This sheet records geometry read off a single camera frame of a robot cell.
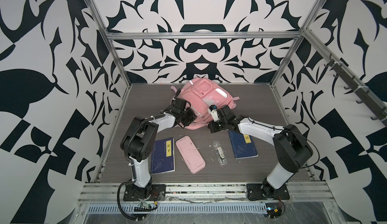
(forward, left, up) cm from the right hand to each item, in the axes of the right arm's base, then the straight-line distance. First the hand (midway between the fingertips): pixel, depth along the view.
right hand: (208, 125), depth 90 cm
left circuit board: (-39, +32, -8) cm, 51 cm away
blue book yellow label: (-10, -20, -7) cm, 24 cm away
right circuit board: (-40, -28, -9) cm, 50 cm away
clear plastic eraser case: (-14, -6, -6) cm, 17 cm away
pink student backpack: (+27, +4, -2) cm, 27 cm away
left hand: (+8, +5, +1) cm, 10 cm away
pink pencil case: (-15, +10, -5) cm, 19 cm away
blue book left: (-16, +26, -6) cm, 31 cm away
